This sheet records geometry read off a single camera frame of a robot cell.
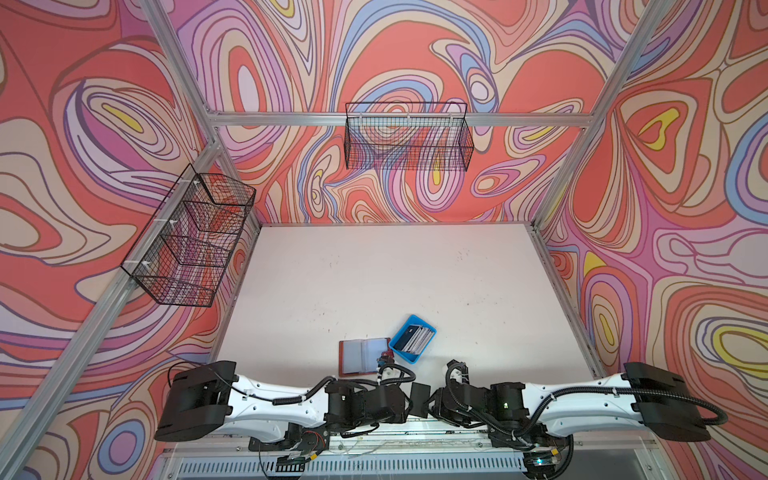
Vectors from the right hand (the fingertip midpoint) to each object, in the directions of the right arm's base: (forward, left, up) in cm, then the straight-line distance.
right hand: (430, 417), depth 76 cm
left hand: (0, +3, +5) cm, 6 cm away
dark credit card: (+4, +2, 0) cm, 5 cm away
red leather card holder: (+16, +20, +1) cm, 26 cm away
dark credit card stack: (+20, +3, +4) cm, 20 cm away
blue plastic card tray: (+26, +3, +3) cm, 27 cm away
